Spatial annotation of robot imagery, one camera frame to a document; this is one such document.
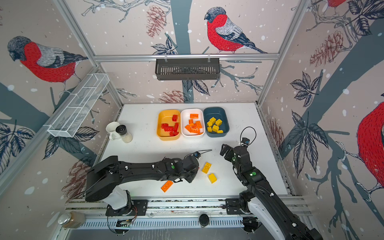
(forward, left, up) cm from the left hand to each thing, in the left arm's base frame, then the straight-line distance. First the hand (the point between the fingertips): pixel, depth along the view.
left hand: (195, 173), depth 80 cm
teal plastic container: (+38, -16, -2) cm, 41 cm away
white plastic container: (+43, +7, -3) cm, 43 cm away
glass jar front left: (-21, +54, +4) cm, 58 cm away
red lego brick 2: (+33, +19, -3) cm, 38 cm away
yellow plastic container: (+36, +19, -4) cm, 41 cm away
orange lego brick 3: (+34, -3, -1) cm, 34 cm away
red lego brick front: (+28, +15, -3) cm, 32 cm away
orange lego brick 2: (+44, 0, -3) cm, 44 cm away
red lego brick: (+34, +13, -3) cm, 36 cm away
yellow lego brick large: (+5, -7, -3) cm, 9 cm away
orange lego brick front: (-5, +16, -4) cm, 17 cm away
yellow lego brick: (+39, -13, -1) cm, 41 cm away
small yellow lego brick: (+33, -15, -3) cm, 36 cm away
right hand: (+11, -18, +7) cm, 22 cm away
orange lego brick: (+31, +1, -4) cm, 32 cm away
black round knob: (-21, -4, +6) cm, 22 cm away
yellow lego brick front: (-2, -9, -2) cm, 10 cm away
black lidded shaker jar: (+26, +46, +6) cm, 53 cm away
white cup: (+29, +55, +4) cm, 62 cm away
